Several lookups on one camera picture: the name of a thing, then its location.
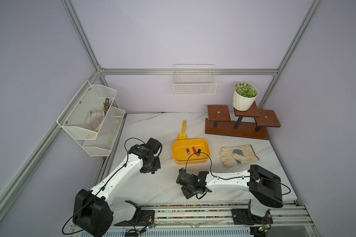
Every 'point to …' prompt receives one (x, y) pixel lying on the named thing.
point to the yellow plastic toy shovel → (183, 136)
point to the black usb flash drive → (198, 152)
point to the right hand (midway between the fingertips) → (188, 192)
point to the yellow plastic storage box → (181, 148)
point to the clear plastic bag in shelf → (94, 118)
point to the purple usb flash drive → (188, 151)
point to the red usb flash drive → (194, 150)
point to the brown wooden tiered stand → (247, 123)
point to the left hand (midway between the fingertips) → (153, 170)
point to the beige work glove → (237, 155)
